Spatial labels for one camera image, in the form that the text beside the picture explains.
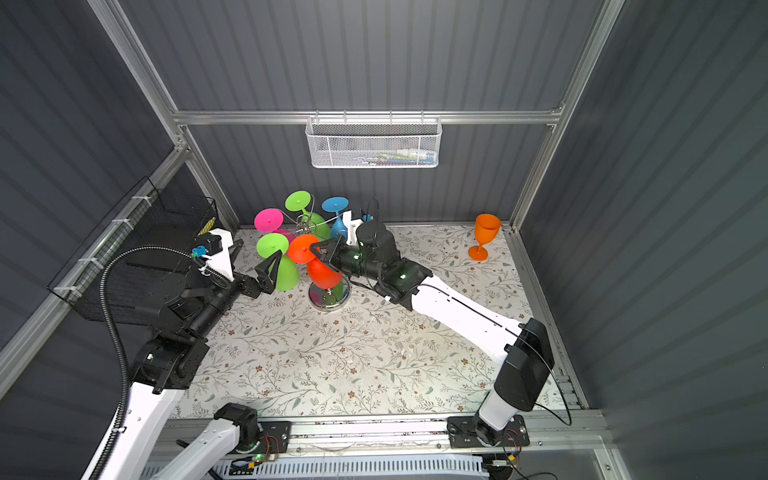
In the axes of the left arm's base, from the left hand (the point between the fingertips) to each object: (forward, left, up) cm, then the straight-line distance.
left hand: (258, 247), depth 61 cm
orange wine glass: (+27, -62, -24) cm, 72 cm away
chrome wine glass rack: (+16, -4, -46) cm, 48 cm away
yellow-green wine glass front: (+7, +2, -7) cm, 11 cm away
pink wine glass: (+17, +3, -8) cm, 19 cm away
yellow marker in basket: (+21, +23, -13) cm, 34 cm away
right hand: (+2, -9, -4) cm, 10 cm away
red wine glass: (+3, -10, -15) cm, 18 cm away
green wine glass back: (+24, -3, -8) cm, 26 cm away
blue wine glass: (+23, -14, -8) cm, 28 cm away
